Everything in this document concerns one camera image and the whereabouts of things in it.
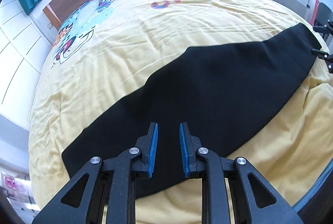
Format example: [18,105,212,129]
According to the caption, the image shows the black pants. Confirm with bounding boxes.
[62,24,321,198]

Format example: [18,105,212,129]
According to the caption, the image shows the yellow dinosaur bed cover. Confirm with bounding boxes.
[29,0,332,209]

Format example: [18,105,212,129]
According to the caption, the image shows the white wardrobe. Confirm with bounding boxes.
[1,0,51,130]

